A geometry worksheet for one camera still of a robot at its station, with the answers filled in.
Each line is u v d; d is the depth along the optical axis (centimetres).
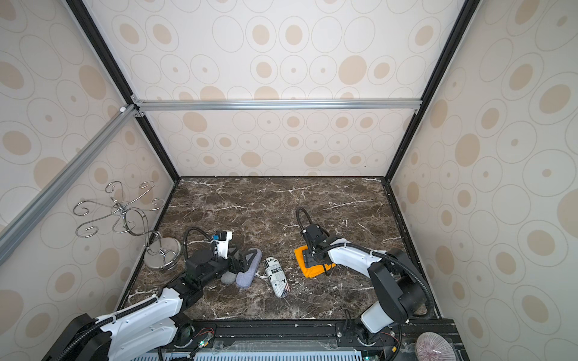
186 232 101
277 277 83
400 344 71
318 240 71
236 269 72
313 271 86
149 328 51
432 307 41
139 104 90
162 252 90
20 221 53
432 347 70
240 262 72
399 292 44
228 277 82
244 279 83
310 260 81
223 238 72
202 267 62
